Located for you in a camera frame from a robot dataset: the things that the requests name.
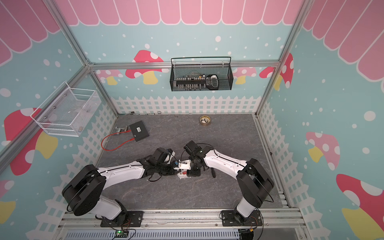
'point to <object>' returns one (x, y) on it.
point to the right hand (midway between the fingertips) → (190, 168)
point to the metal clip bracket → (119, 130)
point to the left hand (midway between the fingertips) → (178, 172)
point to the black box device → (139, 131)
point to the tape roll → (205, 120)
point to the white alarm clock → (183, 174)
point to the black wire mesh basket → (201, 77)
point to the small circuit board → (120, 233)
